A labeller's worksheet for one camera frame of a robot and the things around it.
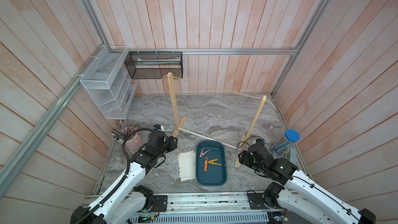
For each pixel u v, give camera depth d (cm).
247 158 69
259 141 72
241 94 61
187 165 85
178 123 96
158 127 73
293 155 89
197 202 75
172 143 71
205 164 84
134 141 86
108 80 69
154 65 102
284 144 79
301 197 57
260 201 73
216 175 82
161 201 74
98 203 41
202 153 88
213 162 86
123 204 55
